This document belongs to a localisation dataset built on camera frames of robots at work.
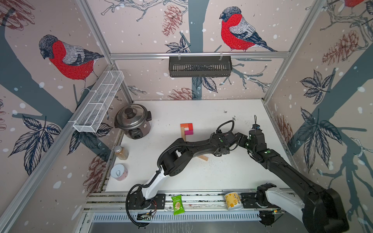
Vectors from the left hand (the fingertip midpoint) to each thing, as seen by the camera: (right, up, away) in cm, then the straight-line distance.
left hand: (227, 148), depth 90 cm
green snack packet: (-30, -23, -19) cm, 42 cm away
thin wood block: (-29, +8, +10) cm, 31 cm away
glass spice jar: (-64, -1, -7) cm, 64 cm away
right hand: (+8, +9, -3) cm, 13 cm away
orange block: (-28, +14, +14) cm, 34 cm away
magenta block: (-24, +9, +11) cm, 28 cm away
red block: (-23, +13, +13) cm, 30 cm away
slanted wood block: (-15, -5, -2) cm, 16 cm away
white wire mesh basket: (-73, +21, -19) cm, 79 cm away
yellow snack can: (-2, -19, -23) cm, 30 cm away
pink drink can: (-63, -10, -12) cm, 65 cm away
